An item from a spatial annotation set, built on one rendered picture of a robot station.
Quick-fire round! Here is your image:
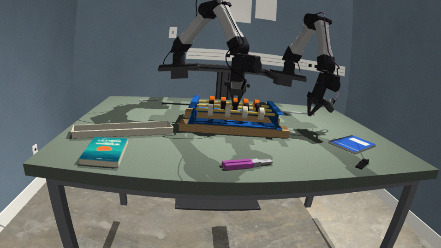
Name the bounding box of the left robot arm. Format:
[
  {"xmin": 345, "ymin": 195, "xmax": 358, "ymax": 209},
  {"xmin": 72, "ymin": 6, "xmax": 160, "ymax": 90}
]
[{"xmin": 270, "ymin": 13, "xmax": 340, "ymax": 92}]

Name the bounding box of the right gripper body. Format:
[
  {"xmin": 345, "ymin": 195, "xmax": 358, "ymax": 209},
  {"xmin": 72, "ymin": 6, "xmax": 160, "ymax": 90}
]
[{"xmin": 224, "ymin": 70, "xmax": 250, "ymax": 90}]

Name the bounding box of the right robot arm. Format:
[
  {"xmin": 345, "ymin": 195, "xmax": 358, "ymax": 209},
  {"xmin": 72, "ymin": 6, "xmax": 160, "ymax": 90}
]
[{"xmin": 159, "ymin": 0, "xmax": 262, "ymax": 73}]

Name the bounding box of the light brown wooden block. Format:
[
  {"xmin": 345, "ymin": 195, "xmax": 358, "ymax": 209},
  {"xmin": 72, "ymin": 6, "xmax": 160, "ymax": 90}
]
[
  {"xmin": 185, "ymin": 108, "xmax": 272, "ymax": 123},
  {"xmin": 179, "ymin": 119, "xmax": 290, "ymax": 138}
]

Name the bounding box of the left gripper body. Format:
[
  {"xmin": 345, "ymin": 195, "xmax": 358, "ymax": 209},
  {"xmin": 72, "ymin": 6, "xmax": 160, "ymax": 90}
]
[{"xmin": 307, "ymin": 83, "xmax": 334, "ymax": 107}]

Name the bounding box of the teal paperback book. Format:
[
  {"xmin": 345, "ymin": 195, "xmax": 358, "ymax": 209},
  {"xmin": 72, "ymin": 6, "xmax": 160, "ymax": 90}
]
[{"xmin": 78, "ymin": 137, "xmax": 128, "ymax": 168}]

